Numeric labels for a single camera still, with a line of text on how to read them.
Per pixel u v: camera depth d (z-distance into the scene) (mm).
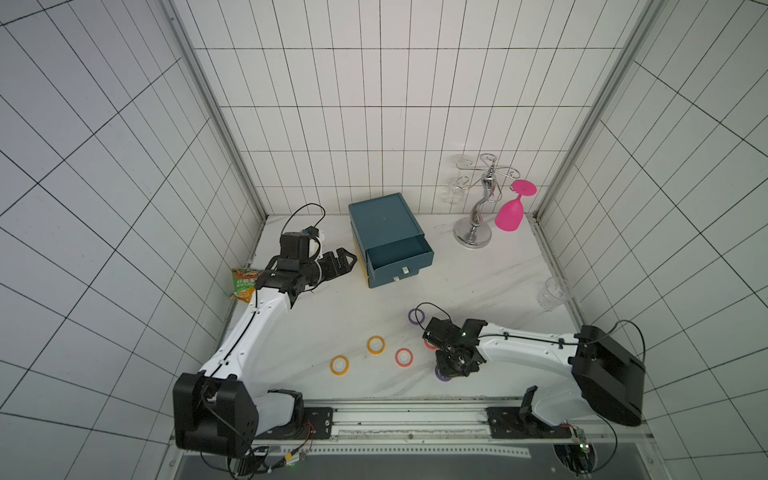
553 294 944
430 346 691
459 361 598
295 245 609
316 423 726
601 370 423
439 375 794
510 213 954
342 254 727
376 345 859
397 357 833
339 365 828
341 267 714
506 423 732
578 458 701
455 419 749
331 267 705
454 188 1102
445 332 660
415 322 900
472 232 1131
